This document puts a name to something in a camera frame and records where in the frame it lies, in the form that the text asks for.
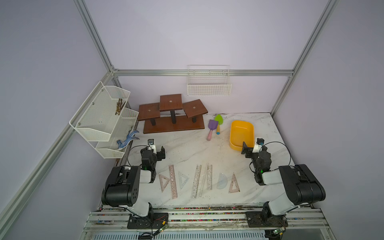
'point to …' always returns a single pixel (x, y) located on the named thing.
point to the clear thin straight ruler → (204, 180)
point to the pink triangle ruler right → (234, 180)
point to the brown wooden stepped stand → (170, 114)
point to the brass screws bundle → (119, 105)
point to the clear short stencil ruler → (209, 177)
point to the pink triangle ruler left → (163, 186)
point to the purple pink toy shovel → (212, 124)
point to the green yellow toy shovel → (219, 118)
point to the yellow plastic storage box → (241, 131)
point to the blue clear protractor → (222, 181)
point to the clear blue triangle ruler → (183, 179)
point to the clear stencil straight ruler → (196, 181)
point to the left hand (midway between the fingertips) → (154, 148)
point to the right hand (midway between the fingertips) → (251, 144)
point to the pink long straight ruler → (174, 193)
